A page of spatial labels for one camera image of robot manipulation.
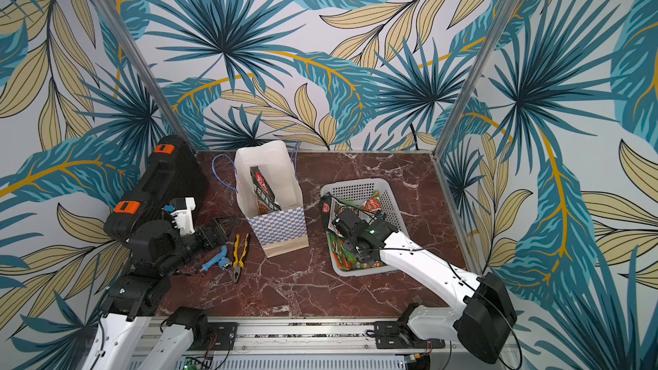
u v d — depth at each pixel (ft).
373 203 3.23
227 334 2.38
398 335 2.18
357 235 1.95
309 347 2.40
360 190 3.28
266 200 2.81
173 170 2.69
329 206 2.94
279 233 2.54
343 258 2.67
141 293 1.50
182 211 1.98
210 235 1.94
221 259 2.81
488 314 1.28
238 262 2.82
